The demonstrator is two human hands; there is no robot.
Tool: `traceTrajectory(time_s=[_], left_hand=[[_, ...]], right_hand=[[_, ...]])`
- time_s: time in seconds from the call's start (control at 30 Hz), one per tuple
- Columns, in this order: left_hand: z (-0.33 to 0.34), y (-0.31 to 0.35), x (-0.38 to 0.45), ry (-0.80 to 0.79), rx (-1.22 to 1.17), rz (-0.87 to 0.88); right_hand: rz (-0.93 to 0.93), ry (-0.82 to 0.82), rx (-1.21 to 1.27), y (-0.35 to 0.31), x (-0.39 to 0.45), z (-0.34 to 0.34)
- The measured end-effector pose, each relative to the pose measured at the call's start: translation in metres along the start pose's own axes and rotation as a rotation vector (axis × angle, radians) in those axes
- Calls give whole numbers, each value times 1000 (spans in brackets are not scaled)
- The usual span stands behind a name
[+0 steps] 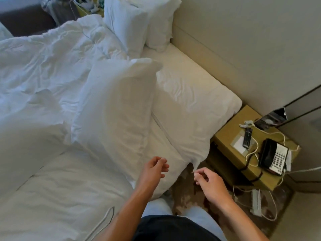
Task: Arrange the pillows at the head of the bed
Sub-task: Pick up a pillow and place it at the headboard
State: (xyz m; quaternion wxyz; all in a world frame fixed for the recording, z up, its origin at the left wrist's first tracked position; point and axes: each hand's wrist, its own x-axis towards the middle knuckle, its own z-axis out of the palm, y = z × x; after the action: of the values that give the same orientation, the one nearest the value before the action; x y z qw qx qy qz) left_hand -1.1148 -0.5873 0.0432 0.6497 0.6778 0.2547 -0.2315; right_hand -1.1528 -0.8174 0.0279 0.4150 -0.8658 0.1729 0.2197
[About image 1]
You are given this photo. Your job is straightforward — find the crumpled white duvet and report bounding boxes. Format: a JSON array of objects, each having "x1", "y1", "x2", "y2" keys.
[{"x1": 0, "y1": 14, "x2": 129, "y2": 200}]

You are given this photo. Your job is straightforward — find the white sheeted bed mattress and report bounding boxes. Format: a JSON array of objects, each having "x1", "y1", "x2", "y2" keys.
[{"x1": 127, "y1": 44, "x2": 243, "y2": 200}]

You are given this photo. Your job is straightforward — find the black remote control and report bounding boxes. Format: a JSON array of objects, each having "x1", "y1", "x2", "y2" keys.
[{"x1": 242, "y1": 127, "x2": 253, "y2": 149}]

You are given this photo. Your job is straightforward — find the large white pillow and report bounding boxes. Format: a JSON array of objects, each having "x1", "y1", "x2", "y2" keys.
[{"x1": 71, "y1": 58, "x2": 163, "y2": 180}]

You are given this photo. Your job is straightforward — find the white notepad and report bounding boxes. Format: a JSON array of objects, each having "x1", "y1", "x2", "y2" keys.
[{"x1": 285, "y1": 149, "x2": 293, "y2": 172}]

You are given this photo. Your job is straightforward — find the white flat bed sheet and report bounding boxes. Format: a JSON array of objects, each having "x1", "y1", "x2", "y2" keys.
[{"x1": 0, "y1": 144, "x2": 141, "y2": 241}]

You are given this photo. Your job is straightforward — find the person's left forearm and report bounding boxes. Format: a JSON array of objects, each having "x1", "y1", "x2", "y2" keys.
[{"x1": 94, "y1": 186, "x2": 157, "y2": 241}]

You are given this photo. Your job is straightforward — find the person's light blue jeans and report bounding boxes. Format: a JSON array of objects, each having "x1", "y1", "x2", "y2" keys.
[{"x1": 141, "y1": 198, "x2": 227, "y2": 241}]

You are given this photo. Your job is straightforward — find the tan wooden nightstand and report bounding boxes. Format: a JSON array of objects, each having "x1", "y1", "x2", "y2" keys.
[{"x1": 210, "y1": 105, "x2": 301, "y2": 191}]

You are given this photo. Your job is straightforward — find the white paper card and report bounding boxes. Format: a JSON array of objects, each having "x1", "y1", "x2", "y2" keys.
[{"x1": 230, "y1": 134, "x2": 259, "y2": 156}]

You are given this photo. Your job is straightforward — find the black phone cord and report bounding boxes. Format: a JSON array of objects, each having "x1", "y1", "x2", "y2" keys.
[{"x1": 238, "y1": 158, "x2": 264, "y2": 183}]

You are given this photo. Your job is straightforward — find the person's dark shirt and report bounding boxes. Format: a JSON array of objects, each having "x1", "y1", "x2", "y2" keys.
[{"x1": 132, "y1": 214, "x2": 222, "y2": 241}]

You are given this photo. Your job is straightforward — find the white power strip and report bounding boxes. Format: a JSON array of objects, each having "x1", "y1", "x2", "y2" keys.
[{"x1": 251, "y1": 189, "x2": 263, "y2": 217}]

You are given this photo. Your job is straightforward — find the tangled white cables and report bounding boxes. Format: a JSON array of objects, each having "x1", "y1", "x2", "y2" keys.
[{"x1": 69, "y1": 0, "x2": 104, "y2": 14}]

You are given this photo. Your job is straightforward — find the person's right hand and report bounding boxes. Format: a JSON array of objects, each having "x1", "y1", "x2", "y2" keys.
[{"x1": 193, "y1": 167, "x2": 233, "y2": 206}]

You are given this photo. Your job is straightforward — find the person's left hand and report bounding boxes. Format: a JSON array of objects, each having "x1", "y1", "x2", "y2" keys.
[{"x1": 137, "y1": 156, "x2": 170, "y2": 196}]

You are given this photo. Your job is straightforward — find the glossy dark card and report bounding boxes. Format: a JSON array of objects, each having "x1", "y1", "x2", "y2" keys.
[{"x1": 254, "y1": 107, "x2": 288, "y2": 130}]

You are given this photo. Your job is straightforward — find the white charging cable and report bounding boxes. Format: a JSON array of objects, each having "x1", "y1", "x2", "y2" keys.
[{"x1": 244, "y1": 124, "x2": 300, "y2": 168}]

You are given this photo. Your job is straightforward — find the grey wardrobe door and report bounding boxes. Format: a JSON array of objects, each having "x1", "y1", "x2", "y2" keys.
[{"x1": 276, "y1": 84, "x2": 321, "y2": 194}]

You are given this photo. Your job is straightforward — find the white power cable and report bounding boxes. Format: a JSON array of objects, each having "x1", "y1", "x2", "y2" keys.
[{"x1": 232, "y1": 171, "x2": 287, "y2": 222}]

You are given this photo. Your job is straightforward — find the beige headboard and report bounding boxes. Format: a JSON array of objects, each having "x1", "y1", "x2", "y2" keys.
[{"x1": 171, "y1": 22, "x2": 264, "y2": 116}]

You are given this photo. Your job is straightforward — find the black and white desk phone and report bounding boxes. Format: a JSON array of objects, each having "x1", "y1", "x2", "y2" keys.
[{"x1": 258, "y1": 138, "x2": 289, "y2": 175}]

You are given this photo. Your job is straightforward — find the yellow bedside table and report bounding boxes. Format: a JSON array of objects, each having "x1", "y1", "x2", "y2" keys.
[{"x1": 74, "y1": 2, "x2": 105, "y2": 18}]

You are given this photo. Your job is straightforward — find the person's right forearm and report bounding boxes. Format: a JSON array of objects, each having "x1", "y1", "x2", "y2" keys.
[{"x1": 214, "y1": 196, "x2": 270, "y2": 241}]

